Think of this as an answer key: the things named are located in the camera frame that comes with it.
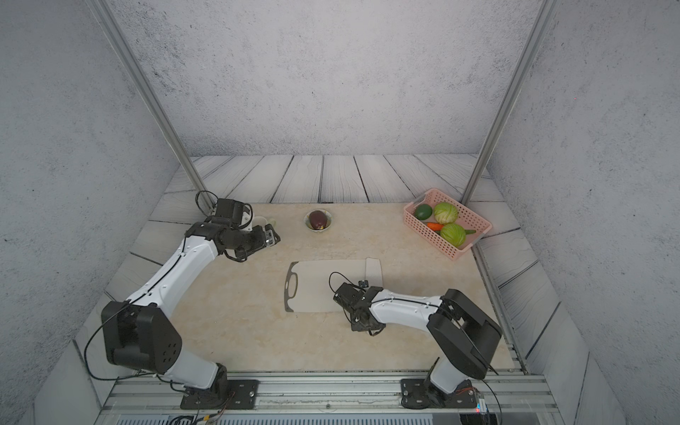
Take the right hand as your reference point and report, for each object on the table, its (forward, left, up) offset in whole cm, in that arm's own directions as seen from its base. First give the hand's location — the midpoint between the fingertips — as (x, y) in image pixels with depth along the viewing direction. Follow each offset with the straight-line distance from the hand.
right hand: (365, 323), depth 86 cm
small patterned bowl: (+40, +23, +5) cm, 46 cm away
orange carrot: (+36, -29, +5) cm, 46 cm away
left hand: (+19, +29, +19) cm, 39 cm away
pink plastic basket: (+39, -45, +2) cm, 60 cm away
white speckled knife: (+19, -3, 0) cm, 19 cm away
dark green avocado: (+46, -25, +3) cm, 52 cm away
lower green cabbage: (+30, -33, +8) cm, 45 cm away
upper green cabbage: (+42, -33, +6) cm, 54 cm away
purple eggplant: (+39, +18, +6) cm, 44 cm away
